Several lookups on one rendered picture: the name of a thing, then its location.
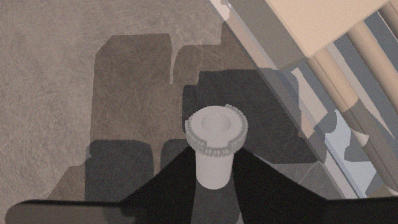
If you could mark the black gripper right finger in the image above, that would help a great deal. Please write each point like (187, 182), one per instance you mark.
(266, 196)

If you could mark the white flanged bushing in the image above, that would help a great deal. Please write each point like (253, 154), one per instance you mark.
(216, 133)

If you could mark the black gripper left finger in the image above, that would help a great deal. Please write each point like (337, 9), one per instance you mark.
(167, 198)

